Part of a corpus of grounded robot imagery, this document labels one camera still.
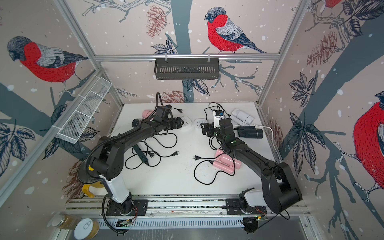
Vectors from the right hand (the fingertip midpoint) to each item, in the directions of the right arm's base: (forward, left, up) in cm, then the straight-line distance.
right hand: (207, 121), depth 86 cm
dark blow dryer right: (+2, -28, -13) cm, 31 cm away
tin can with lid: (-52, +53, -13) cm, 75 cm away
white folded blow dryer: (+17, -26, -15) cm, 35 cm away
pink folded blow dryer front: (-18, -11, -16) cm, 26 cm away
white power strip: (+12, +14, -16) cm, 24 cm away
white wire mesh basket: (-10, +75, +2) cm, 75 cm away
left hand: (+5, +16, -4) cm, 17 cm away
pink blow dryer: (+16, +44, -12) cm, 48 cm away
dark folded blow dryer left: (+7, +49, -12) cm, 51 cm away
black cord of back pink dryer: (+23, +21, -16) cm, 35 cm away
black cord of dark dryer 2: (-4, -3, -19) cm, 19 cm away
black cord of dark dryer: (-12, +20, -18) cm, 29 cm away
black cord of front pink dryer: (-14, +7, -18) cm, 24 cm away
